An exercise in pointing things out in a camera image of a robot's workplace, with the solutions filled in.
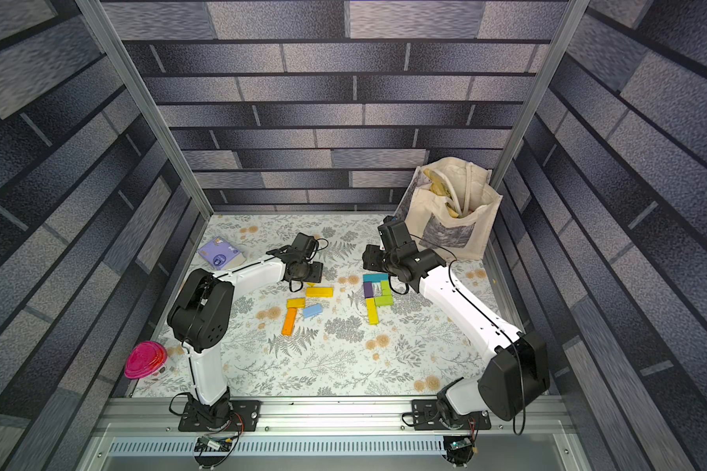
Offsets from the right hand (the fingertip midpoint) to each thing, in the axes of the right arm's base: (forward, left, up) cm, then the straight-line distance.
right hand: (368, 254), depth 81 cm
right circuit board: (-41, -25, -25) cm, 54 cm away
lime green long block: (-4, -5, -21) cm, 22 cm away
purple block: (0, 0, -21) cm, 21 cm away
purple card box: (+10, +52, -14) cm, 55 cm away
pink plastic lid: (-27, +58, -10) cm, 65 cm away
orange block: (-12, +25, -20) cm, 34 cm away
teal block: (+4, -3, -19) cm, 20 cm away
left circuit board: (-44, +41, -22) cm, 63 cm away
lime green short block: (+1, -6, -21) cm, 22 cm away
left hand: (+5, +18, -16) cm, 25 cm away
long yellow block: (-2, +16, -19) cm, 25 cm away
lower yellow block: (-5, +24, -21) cm, 32 cm away
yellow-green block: (-7, -2, -21) cm, 22 cm away
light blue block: (-7, +18, -21) cm, 29 cm away
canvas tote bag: (+20, -28, -1) cm, 35 cm away
